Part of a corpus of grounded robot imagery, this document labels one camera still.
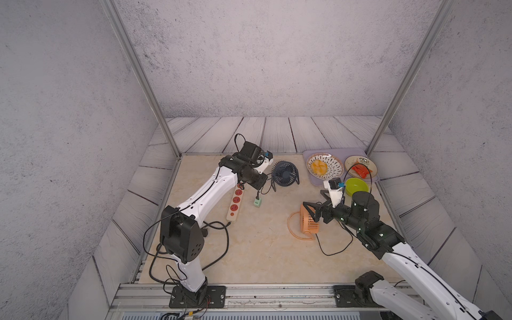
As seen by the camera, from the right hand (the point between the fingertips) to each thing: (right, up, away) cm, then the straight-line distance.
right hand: (314, 198), depth 72 cm
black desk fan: (-7, +8, +29) cm, 31 cm away
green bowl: (+30, +2, +32) cm, 44 cm away
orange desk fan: (0, -12, +8) cm, 14 cm away
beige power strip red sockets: (-32, -6, +24) cm, 40 cm away
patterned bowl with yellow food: (+16, +12, +39) cm, 43 cm away
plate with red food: (+35, +12, +39) cm, 54 cm away
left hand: (-17, +6, +12) cm, 21 cm away
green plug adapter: (-21, -5, +21) cm, 30 cm away
